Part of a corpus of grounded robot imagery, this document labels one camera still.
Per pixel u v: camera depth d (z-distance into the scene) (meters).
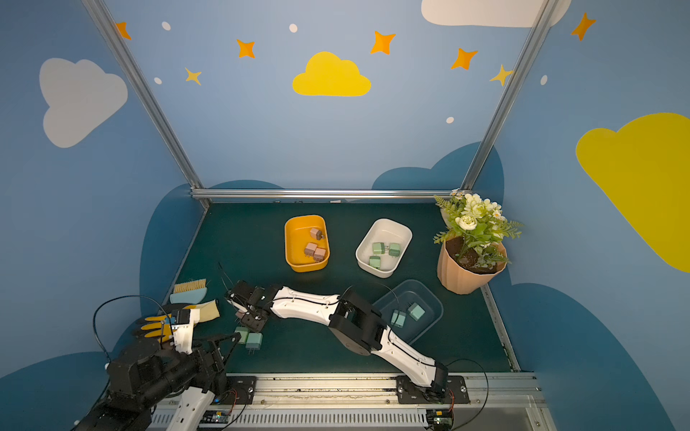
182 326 0.55
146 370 0.45
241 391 0.73
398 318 0.88
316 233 1.07
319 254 1.02
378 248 1.05
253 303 0.68
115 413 0.42
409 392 0.74
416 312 0.89
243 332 0.83
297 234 1.10
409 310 0.88
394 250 1.04
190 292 0.94
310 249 1.04
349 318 0.59
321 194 1.24
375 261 1.02
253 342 0.80
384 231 1.10
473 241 0.81
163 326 0.52
